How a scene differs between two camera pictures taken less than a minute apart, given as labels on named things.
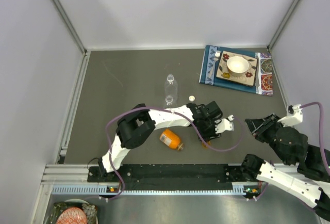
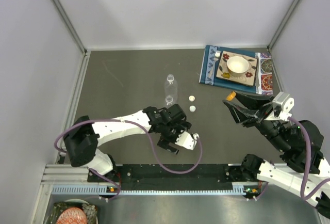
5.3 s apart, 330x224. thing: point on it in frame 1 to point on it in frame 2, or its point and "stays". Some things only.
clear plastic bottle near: x=169 y=99 stays
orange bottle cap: x=204 y=146 to x=231 y=96
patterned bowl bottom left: x=74 y=211 stays
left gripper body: x=207 y=130 to x=170 y=134
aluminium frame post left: x=63 y=13 stays
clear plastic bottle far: x=171 y=86 stays
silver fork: x=217 y=56 stays
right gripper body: x=266 y=130 to x=264 y=111
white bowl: x=237 y=66 stays
